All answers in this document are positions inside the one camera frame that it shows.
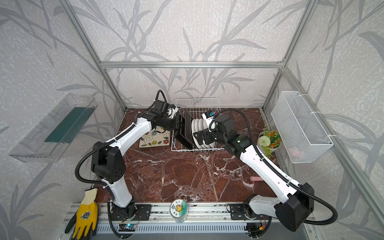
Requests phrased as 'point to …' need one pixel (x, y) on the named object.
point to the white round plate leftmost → (192, 131)
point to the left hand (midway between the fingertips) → (184, 121)
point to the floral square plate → (156, 137)
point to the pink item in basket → (293, 152)
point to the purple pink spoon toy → (256, 179)
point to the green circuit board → (127, 227)
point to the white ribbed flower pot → (268, 141)
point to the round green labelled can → (178, 210)
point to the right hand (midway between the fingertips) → (201, 126)
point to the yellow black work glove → (85, 220)
